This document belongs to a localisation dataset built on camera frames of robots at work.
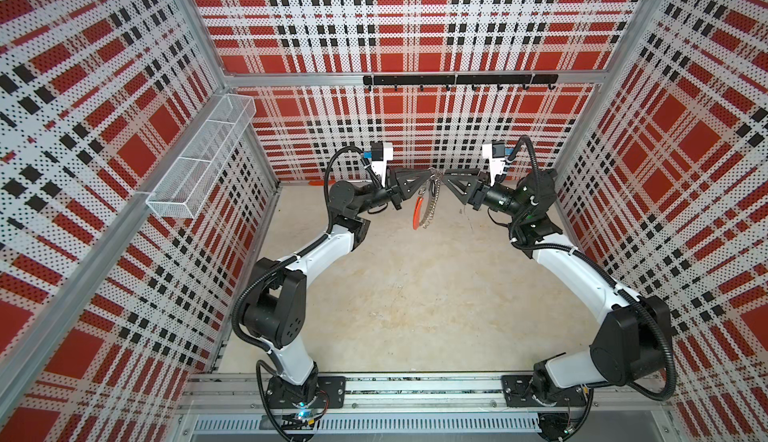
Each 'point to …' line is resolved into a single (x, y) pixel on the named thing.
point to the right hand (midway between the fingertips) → (444, 178)
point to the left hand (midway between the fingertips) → (432, 177)
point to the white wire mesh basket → (184, 188)
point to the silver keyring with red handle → (426, 200)
